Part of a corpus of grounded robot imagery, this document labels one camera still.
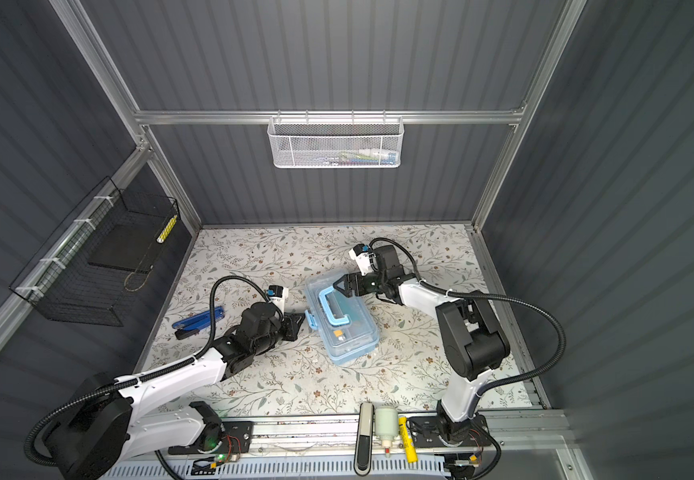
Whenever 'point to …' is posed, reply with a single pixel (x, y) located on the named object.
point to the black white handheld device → (363, 456)
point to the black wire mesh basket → (60, 284)
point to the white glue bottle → (386, 425)
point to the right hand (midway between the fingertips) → (347, 286)
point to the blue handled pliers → (190, 326)
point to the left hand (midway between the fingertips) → (305, 316)
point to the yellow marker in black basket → (166, 230)
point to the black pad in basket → (126, 247)
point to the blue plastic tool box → (345, 324)
